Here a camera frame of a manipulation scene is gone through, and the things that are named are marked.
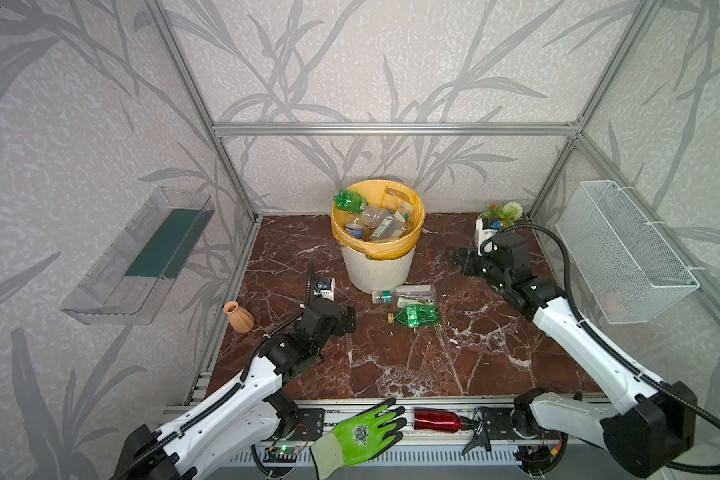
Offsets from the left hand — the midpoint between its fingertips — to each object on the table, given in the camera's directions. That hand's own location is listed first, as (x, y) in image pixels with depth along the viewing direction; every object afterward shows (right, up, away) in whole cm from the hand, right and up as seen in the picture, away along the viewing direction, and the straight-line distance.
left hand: (344, 297), depth 80 cm
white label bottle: (+12, +19, +4) cm, 23 cm away
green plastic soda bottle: (+21, -7, +9) cm, 24 cm away
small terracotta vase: (-30, -6, +3) cm, 31 cm away
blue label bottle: (+2, +19, +11) cm, 22 cm away
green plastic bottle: (+1, +27, +2) cm, 27 cm away
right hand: (+31, +16, -1) cm, 35 cm away
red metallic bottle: (+24, -28, -10) cm, 38 cm away
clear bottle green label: (+19, -2, +18) cm, 27 cm away
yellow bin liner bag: (+13, +30, +13) cm, 35 cm away
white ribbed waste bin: (+7, +5, +7) cm, 11 cm away
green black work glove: (+5, -32, -10) cm, 34 cm away
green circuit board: (-14, -37, -9) cm, 40 cm away
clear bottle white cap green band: (+17, +24, +8) cm, 30 cm away
